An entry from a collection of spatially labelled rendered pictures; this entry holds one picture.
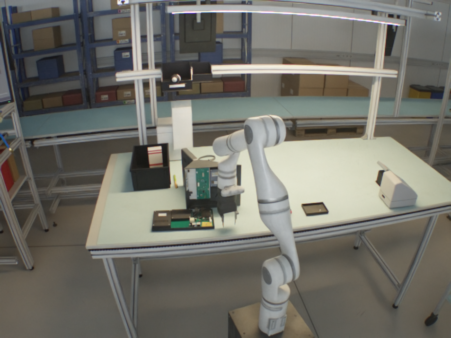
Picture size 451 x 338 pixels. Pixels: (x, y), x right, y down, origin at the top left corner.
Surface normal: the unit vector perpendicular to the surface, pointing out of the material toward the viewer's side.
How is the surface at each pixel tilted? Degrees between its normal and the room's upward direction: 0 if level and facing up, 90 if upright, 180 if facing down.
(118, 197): 0
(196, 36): 98
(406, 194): 90
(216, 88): 90
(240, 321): 0
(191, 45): 98
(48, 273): 0
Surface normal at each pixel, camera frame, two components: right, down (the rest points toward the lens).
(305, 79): 0.16, 0.46
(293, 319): 0.00, -0.88
